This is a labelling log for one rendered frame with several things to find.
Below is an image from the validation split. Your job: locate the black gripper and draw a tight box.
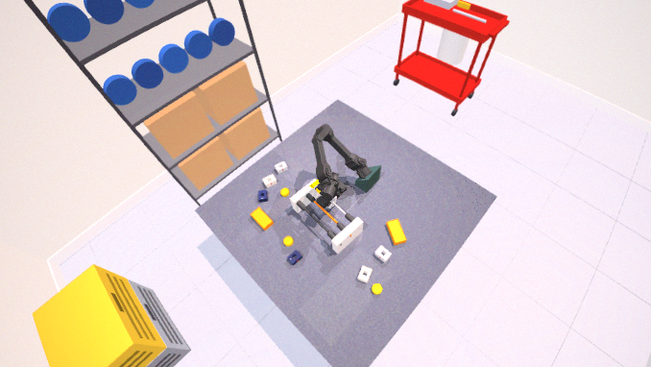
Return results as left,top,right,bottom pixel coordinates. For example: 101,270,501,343
316,182,347,208

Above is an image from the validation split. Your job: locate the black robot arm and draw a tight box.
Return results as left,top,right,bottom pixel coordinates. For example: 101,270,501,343
311,124,373,201

